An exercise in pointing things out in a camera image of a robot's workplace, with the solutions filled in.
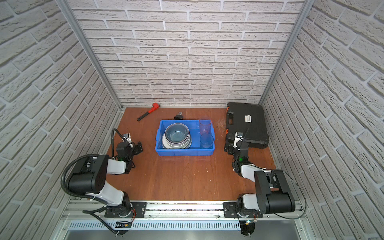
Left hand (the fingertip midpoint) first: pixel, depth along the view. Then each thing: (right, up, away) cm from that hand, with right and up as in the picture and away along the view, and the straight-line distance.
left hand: (131, 141), depth 94 cm
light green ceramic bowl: (+22, -3, -2) cm, 23 cm away
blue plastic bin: (+42, -4, -7) cm, 43 cm away
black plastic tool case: (+80, +15, +9) cm, 82 cm away
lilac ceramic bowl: (+31, -1, -7) cm, 32 cm away
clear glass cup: (+48, +10, +7) cm, 50 cm away
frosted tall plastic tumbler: (+49, 0, +6) cm, 50 cm away
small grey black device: (+29, +17, +19) cm, 38 cm away
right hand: (+67, +1, -2) cm, 67 cm away
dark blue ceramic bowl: (+30, +5, -2) cm, 30 cm away
